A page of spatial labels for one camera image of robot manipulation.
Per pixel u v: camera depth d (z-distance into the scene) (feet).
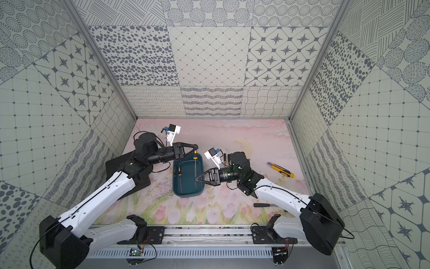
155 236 2.41
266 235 2.17
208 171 2.15
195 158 3.13
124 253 2.30
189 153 2.28
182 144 2.11
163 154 1.96
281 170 3.07
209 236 2.49
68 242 1.21
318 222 1.34
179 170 3.07
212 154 2.17
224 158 1.87
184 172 3.05
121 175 1.66
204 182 2.17
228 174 2.08
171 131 2.12
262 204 2.73
